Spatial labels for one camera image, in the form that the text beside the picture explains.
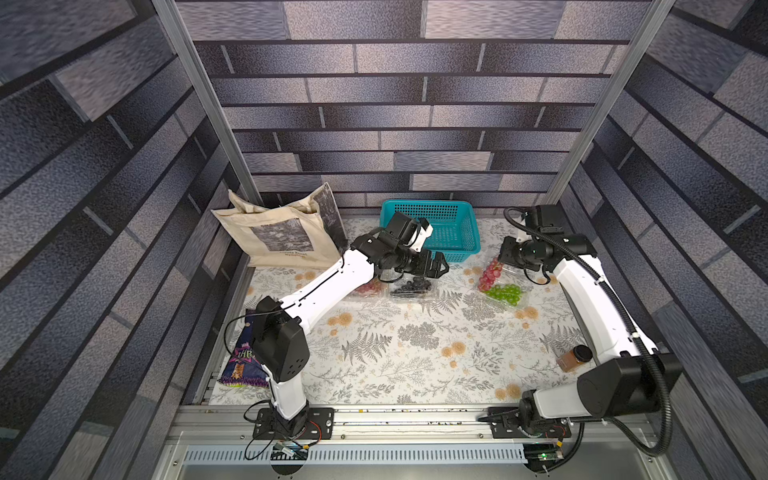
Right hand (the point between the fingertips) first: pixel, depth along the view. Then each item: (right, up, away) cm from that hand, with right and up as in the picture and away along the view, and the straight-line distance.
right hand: (504, 251), depth 81 cm
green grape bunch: (+8, -14, +14) cm, 21 cm away
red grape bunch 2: (-38, -12, +15) cm, 42 cm away
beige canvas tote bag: (-59, +6, +12) cm, 60 cm away
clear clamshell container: (-33, -14, +11) cm, 38 cm away
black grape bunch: (-23, -12, +17) cm, 31 cm away
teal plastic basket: (-6, +11, +37) cm, 39 cm away
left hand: (-19, -4, -4) cm, 20 cm away
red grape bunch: (-2, -8, +6) cm, 10 cm away
